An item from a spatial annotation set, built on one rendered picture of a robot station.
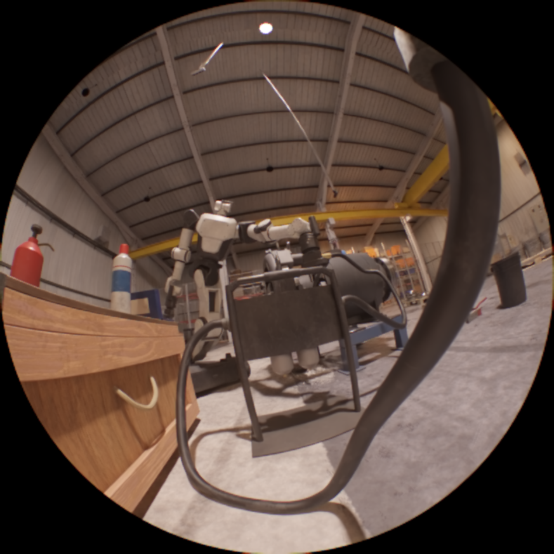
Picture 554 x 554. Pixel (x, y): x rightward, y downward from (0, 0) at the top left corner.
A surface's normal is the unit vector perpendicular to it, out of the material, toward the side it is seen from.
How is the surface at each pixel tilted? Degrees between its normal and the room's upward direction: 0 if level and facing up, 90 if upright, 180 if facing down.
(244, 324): 90
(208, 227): 111
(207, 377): 90
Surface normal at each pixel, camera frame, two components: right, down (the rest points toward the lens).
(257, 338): 0.13, -0.29
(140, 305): 0.17, -0.07
